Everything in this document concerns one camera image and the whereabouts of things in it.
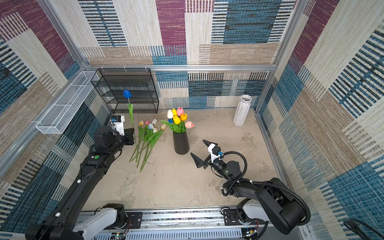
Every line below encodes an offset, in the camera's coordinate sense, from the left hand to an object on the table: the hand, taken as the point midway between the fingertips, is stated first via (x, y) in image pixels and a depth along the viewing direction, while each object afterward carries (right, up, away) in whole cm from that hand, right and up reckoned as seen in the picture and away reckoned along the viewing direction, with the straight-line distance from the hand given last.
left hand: (134, 126), depth 76 cm
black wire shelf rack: (-28, +29, +29) cm, 50 cm away
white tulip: (+18, +6, -2) cm, 19 cm away
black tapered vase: (+23, -10, +11) cm, 27 cm away
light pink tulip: (+28, +1, -5) cm, 28 cm away
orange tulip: (+25, +4, -3) cm, 26 cm away
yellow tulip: (+20, +7, 0) cm, 21 cm away
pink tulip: (+23, +7, -1) cm, 24 cm away
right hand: (+32, -10, 0) cm, 34 cm away
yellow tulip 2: (+22, +3, -3) cm, 22 cm away
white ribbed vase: (+62, +10, +23) cm, 67 cm away
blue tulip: (+18, +3, 0) cm, 18 cm away
